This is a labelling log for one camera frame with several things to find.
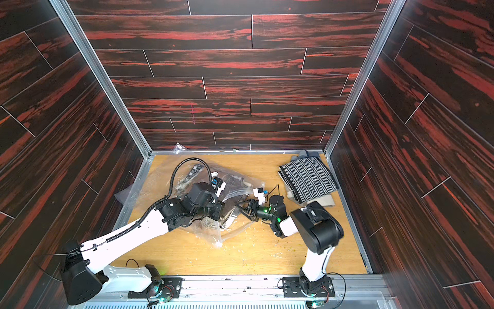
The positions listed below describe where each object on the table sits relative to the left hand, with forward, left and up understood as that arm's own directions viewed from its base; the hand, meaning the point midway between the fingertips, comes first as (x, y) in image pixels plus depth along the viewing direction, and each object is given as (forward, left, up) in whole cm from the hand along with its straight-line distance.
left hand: (226, 206), depth 76 cm
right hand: (+6, -5, -9) cm, 11 cm away
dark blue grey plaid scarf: (+44, -42, -14) cm, 62 cm away
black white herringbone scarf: (+23, -40, -11) cm, 48 cm away
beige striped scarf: (+13, -48, -16) cm, 52 cm away
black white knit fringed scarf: (+29, +20, -11) cm, 37 cm away
